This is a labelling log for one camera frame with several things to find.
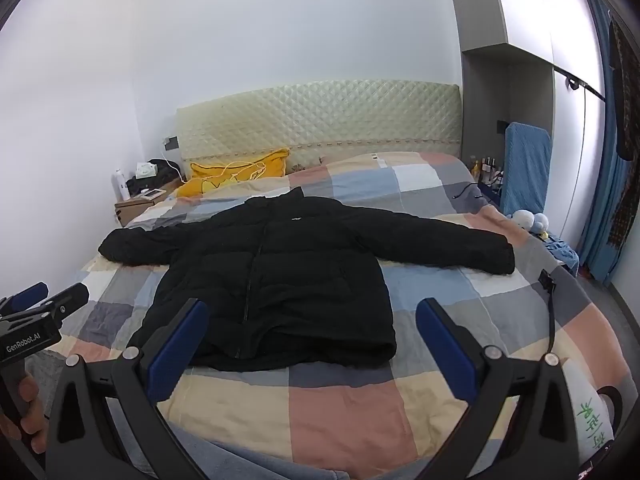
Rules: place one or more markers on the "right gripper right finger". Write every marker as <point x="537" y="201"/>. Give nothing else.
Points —
<point x="540" y="442"/>

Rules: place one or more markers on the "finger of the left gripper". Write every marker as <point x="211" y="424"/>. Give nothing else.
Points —
<point x="28" y="297"/>
<point x="63" y="304"/>

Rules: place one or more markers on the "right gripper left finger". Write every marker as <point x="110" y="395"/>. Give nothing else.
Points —
<point x="83" y="440"/>

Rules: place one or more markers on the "black puffer jacket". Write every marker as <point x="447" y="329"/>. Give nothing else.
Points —
<point x="295" y="278"/>

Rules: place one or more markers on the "person's left hand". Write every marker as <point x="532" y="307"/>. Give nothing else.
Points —
<point x="34" y="422"/>

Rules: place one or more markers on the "wooden bedside table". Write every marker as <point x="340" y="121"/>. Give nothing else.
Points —
<point x="130" y="209"/>

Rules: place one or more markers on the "white bottle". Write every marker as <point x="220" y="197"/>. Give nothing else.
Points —
<point x="121" y="185"/>

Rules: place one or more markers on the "smartphone on bedside table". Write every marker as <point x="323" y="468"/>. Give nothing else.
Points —
<point x="151" y="194"/>

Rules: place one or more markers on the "checkered patchwork bed quilt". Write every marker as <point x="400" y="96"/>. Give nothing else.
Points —
<point x="369" y="420"/>

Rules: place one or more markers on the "white tissue box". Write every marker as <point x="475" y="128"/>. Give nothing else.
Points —
<point x="145" y="170"/>

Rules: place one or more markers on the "black bag on nightstand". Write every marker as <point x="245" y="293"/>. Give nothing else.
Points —
<point x="166" y="172"/>

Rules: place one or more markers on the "blue curtain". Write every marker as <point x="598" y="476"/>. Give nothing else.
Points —
<point x="598" y="256"/>

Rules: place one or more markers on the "white blue plush toy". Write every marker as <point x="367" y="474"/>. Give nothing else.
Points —
<point x="533" y="223"/>

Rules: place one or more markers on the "yellow pillow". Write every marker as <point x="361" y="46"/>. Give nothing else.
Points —
<point x="208" y="178"/>

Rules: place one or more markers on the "cream quilted headboard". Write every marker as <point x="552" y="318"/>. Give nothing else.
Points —
<point x="323" y="118"/>

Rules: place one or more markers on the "dark hanging garment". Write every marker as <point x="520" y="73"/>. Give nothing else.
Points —
<point x="625" y="67"/>

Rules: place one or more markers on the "wall socket panel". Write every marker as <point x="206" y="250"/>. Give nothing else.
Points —
<point x="171" y="143"/>

